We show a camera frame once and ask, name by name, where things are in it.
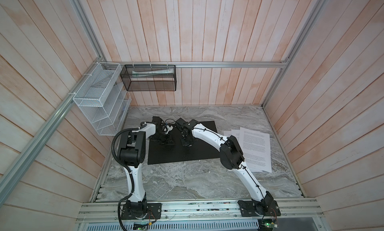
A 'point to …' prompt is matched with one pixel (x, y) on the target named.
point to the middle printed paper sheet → (236, 134)
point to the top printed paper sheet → (255, 147)
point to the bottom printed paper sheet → (227, 133)
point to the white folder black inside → (198, 149)
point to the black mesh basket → (149, 77)
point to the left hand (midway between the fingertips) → (174, 144)
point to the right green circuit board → (266, 224)
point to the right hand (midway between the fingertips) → (186, 143)
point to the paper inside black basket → (137, 74)
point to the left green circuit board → (136, 226)
